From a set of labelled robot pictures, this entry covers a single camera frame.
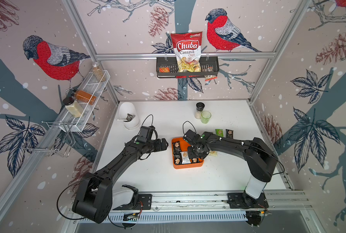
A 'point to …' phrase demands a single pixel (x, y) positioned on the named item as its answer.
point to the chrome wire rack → (55, 139)
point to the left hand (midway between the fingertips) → (164, 142)
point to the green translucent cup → (205, 116)
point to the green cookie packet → (219, 132)
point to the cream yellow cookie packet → (213, 153)
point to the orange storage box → (183, 147)
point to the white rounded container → (128, 114)
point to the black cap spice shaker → (200, 107)
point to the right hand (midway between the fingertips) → (191, 155)
